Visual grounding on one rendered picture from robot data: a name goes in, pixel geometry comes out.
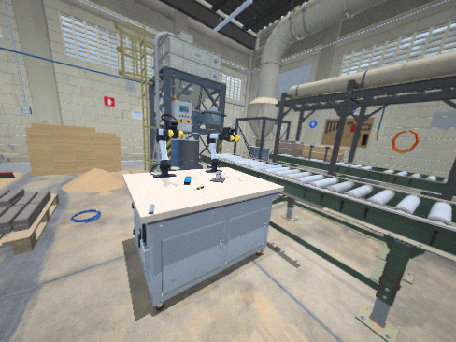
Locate dark grey steel gantry frame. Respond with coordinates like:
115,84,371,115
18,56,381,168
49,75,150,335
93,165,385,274
272,51,456,176

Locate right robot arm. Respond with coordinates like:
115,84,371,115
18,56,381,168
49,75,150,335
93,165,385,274
153,120,178,178

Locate blue coiled hose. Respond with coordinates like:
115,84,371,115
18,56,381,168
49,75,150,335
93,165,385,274
71,209,101,223

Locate grey overhead duct pipe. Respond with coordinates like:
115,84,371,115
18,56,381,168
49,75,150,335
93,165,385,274
292,0,380,40

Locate grey metal workbench cabinet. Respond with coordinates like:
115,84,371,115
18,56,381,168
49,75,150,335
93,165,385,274
133,192,281,311

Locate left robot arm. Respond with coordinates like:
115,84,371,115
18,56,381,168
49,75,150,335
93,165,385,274
206,127,235,173

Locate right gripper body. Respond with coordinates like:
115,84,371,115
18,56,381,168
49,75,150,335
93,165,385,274
166,129,181,139

